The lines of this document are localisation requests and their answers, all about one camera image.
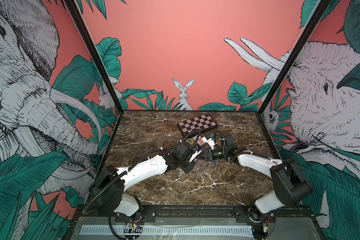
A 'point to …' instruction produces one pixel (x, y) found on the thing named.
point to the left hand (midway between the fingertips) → (193, 160)
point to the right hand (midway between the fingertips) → (197, 155)
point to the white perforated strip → (213, 230)
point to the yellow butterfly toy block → (190, 141)
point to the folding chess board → (203, 123)
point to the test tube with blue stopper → (203, 171)
